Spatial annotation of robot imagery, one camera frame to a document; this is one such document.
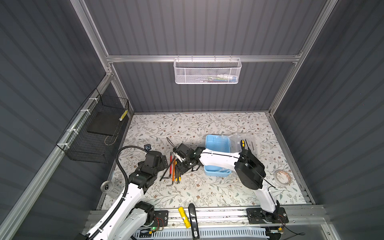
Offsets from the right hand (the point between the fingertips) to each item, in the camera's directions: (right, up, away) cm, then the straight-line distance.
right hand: (182, 168), depth 89 cm
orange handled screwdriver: (-5, -1, 0) cm, 5 cm away
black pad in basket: (-41, +27, -10) cm, 50 cm away
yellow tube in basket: (-32, +31, -7) cm, 45 cm away
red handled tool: (-8, +3, +4) cm, 9 cm away
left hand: (-14, +7, -8) cm, 18 cm away
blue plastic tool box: (+32, +14, +4) cm, 35 cm away
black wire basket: (-43, +21, -17) cm, 51 cm away
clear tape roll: (+59, -5, -3) cm, 60 cm away
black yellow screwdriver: (+36, +14, -3) cm, 39 cm away
